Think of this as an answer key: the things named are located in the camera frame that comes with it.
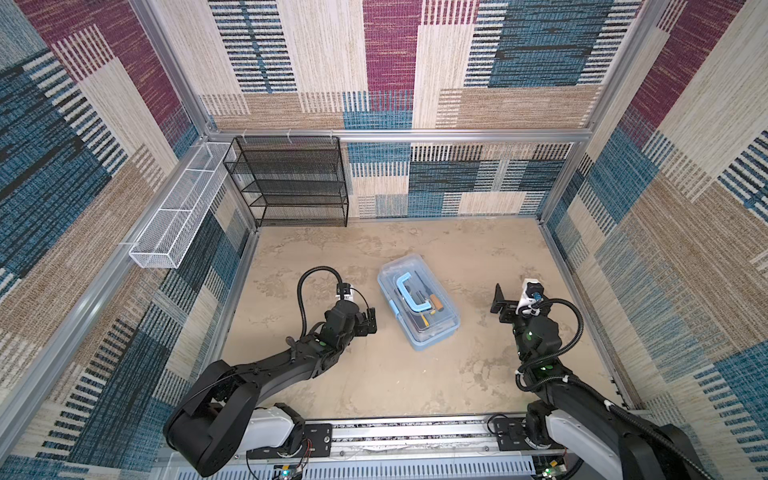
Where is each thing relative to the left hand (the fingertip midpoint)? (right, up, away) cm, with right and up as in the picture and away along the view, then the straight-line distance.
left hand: (362, 307), depth 88 cm
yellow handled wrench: (+18, -3, -5) cm, 19 cm away
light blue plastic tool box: (+16, +2, -1) cm, 16 cm away
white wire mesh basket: (-45, +20, -17) cm, 52 cm away
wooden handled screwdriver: (+21, +2, -1) cm, 21 cm away
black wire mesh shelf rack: (-27, +42, +20) cm, 54 cm away
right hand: (+42, +6, -5) cm, 43 cm away
